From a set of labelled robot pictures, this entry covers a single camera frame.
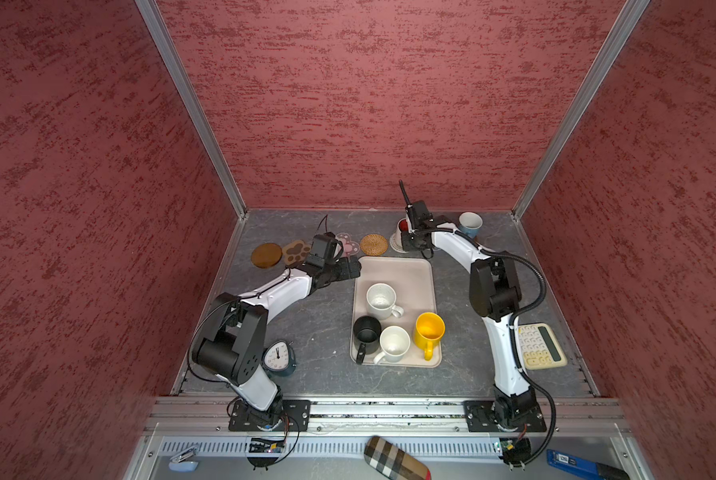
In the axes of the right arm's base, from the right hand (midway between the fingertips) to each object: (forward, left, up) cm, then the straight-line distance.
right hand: (408, 247), depth 104 cm
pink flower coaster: (+4, +22, -4) cm, 22 cm away
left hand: (-13, +21, +4) cm, 25 cm away
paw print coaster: (-1, +40, 0) cm, 41 cm away
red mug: (+5, +2, +6) cm, 8 cm away
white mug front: (-33, +8, -2) cm, 34 cm away
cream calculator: (-35, -35, -4) cm, 50 cm away
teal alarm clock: (-37, +40, 0) cm, 55 cm away
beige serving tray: (-12, -1, -5) cm, 12 cm away
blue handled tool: (-63, -32, -2) cm, 71 cm away
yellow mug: (-30, -3, -2) cm, 30 cm away
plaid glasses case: (-60, +11, -1) cm, 61 cm away
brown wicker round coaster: (+4, +12, -4) cm, 13 cm away
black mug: (-31, +16, -2) cm, 35 cm away
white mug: (-19, +11, -3) cm, 22 cm away
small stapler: (-59, +60, -2) cm, 84 cm away
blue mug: (+8, -24, +3) cm, 25 cm away
